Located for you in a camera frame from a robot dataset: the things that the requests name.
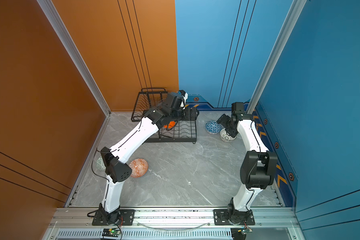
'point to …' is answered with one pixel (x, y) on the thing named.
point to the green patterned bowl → (100, 164)
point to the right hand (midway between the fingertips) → (221, 126)
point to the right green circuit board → (245, 230)
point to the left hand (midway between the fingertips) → (194, 111)
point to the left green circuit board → (111, 232)
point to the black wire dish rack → (184, 131)
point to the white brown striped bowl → (226, 137)
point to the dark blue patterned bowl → (213, 127)
